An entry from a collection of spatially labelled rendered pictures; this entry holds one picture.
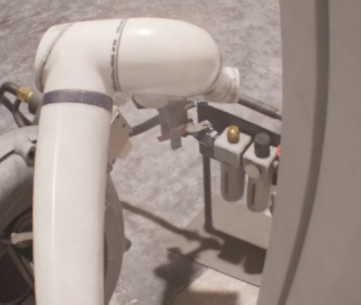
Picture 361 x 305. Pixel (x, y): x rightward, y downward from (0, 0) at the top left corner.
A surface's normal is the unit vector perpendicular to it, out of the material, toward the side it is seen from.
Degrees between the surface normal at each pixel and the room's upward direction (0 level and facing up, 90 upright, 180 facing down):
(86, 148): 54
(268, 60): 0
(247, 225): 0
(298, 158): 90
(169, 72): 84
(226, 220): 0
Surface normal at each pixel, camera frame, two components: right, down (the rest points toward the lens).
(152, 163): -0.06, -0.73
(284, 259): -0.97, 0.19
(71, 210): 0.33, -0.12
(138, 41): -0.07, -0.22
